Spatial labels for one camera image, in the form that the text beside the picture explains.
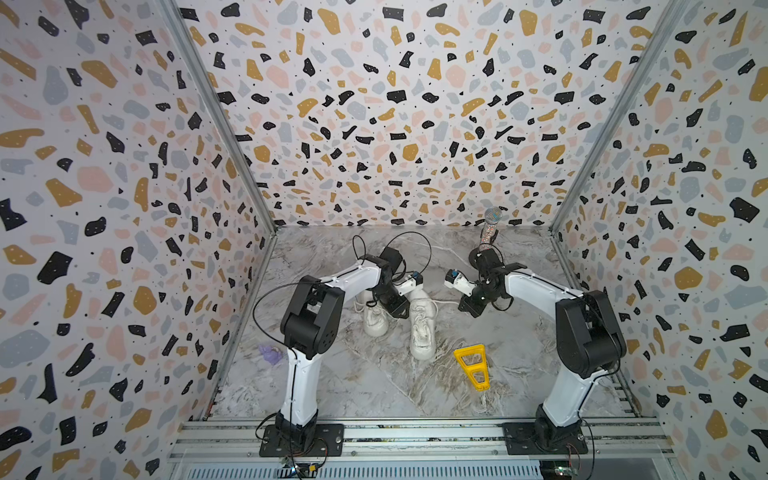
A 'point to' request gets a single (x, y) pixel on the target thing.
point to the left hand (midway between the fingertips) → (405, 309)
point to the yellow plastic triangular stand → (475, 350)
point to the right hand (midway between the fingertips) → (464, 304)
